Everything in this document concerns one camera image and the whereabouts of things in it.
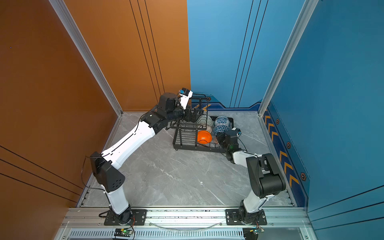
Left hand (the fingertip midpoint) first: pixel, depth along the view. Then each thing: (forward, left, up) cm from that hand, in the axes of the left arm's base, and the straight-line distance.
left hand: (197, 107), depth 75 cm
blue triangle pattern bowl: (+11, -17, -31) cm, 37 cm away
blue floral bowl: (+18, -18, -29) cm, 39 cm away
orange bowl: (+3, -5, -29) cm, 30 cm away
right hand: (+2, -11, -24) cm, 26 cm away
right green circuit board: (-49, -27, -35) cm, 66 cm away
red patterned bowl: (-1, -12, -27) cm, 30 cm away
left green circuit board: (-49, +35, -36) cm, 70 cm away
